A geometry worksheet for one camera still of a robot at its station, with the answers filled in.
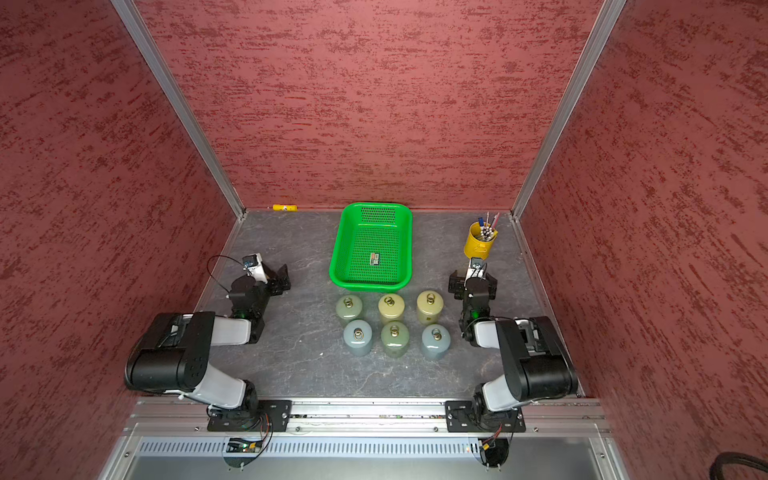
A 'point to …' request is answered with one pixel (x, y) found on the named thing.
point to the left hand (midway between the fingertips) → (272, 272)
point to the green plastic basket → (373, 247)
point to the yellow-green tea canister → (429, 305)
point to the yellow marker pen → (288, 208)
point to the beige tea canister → (391, 307)
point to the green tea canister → (349, 307)
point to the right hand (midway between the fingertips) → (470, 275)
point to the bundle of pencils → (487, 227)
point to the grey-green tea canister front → (395, 338)
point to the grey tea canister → (357, 337)
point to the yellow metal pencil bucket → (474, 247)
